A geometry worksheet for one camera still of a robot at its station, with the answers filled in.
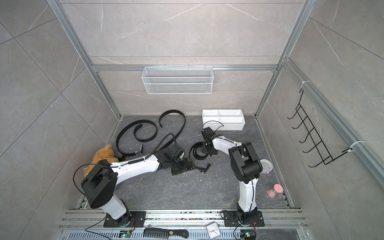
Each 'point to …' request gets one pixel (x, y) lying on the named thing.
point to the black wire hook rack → (320, 148)
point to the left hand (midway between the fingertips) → (193, 167)
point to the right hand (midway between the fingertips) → (208, 151)
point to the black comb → (164, 233)
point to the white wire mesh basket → (178, 80)
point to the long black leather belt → (193, 150)
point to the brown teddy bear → (106, 153)
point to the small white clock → (213, 230)
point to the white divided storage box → (223, 119)
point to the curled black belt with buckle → (140, 150)
